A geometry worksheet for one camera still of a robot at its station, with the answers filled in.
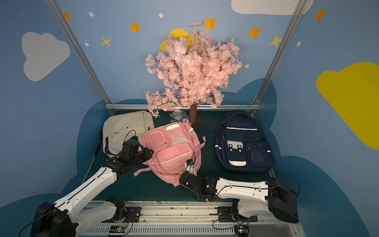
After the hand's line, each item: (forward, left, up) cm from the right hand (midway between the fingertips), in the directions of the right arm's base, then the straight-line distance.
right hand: (184, 178), depth 79 cm
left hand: (+13, +19, +6) cm, 24 cm away
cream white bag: (+36, +53, -5) cm, 65 cm away
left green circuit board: (-24, +31, -9) cm, 40 cm away
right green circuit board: (-21, -31, -11) cm, 39 cm away
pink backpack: (+22, +9, -3) cm, 24 cm away
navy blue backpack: (+26, -36, -4) cm, 45 cm away
